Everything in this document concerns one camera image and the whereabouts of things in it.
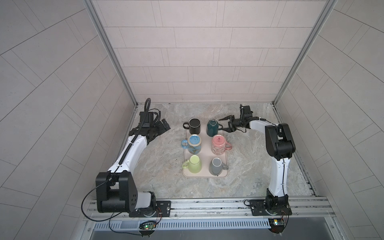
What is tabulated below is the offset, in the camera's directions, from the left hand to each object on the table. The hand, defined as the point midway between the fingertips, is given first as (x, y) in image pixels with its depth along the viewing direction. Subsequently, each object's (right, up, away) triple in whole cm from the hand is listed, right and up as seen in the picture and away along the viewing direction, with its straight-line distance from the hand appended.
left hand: (167, 124), depth 85 cm
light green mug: (+16, -20, -9) cm, 27 cm away
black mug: (+15, -1, +7) cm, 17 cm away
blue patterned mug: (+16, -11, -3) cm, 19 cm away
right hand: (+32, +1, +11) cm, 34 cm away
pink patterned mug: (+30, -12, -3) cm, 32 cm away
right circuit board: (+54, -45, -17) cm, 73 cm away
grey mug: (+28, -21, -10) cm, 36 cm away
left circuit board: (-4, -43, -21) cm, 48 cm away
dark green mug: (+27, -2, +7) cm, 28 cm away
